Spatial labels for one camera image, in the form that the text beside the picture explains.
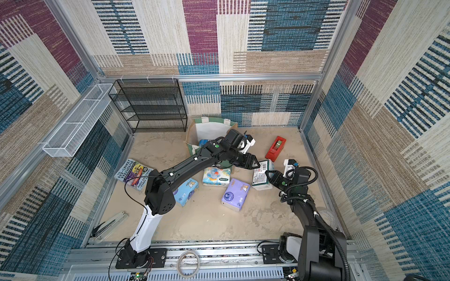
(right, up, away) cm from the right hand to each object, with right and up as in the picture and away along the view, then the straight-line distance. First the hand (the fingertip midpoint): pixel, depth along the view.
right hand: (269, 175), depth 87 cm
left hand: (-7, +5, -6) cm, 10 cm away
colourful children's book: (-71, -1, +9) cm, 71 cm away
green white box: (-5, -3, -3) cm, 6 cm away
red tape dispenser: (+8, +13, +16) cm, 22 cm away
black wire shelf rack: (-68, +40, +24) cm, 82 cm away
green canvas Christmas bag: (-35, +23, +12) cm, 44 cm away
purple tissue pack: (-17, -9, -2) cm, 19 cm away
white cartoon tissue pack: (-26, -1, +4) cm, 26 cm away
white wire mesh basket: (-84, +17, -16) cm, 87 cm away
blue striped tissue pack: (-34, +16, +15) cm, 41 cm away
